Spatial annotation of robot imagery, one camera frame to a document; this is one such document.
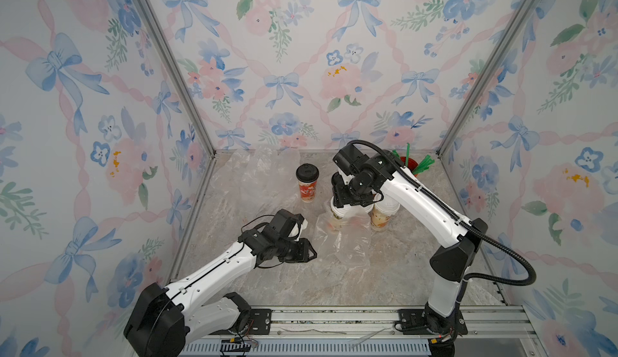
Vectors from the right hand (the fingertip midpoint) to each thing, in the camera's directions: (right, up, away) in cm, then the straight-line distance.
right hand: (344, 200), depth 77 cm
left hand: (-9, -17, 0) cm, 20 cm away
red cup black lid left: (-12, +8, +13) cm, 19 cm away
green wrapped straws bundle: (+33, +13, +13) cm, 37 cm away
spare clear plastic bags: (-34, +9, +32) cm, 48 cm away
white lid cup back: (+13, -4, +4) cm, 14 cm away
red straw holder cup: (+30, +13, +21) cm, 39 cm away
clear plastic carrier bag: (+1, -15, +5) cm, 15 cm away
